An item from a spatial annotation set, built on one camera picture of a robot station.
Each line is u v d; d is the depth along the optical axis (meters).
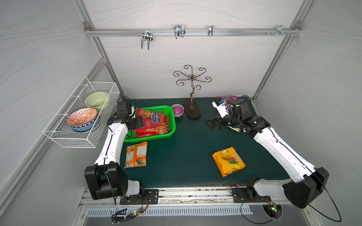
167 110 1.04
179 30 0.76
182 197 0.75
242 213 0.65
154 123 0.92
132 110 0.68
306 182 0.38
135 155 0.86
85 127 0.57
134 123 0.72
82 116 0.64
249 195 0.66
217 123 0.65
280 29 0.77
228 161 0.80
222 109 0.65
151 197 0.74
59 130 0.57
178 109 1.05
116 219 0.67
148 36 0.78
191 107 1.12
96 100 0.73
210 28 0.72
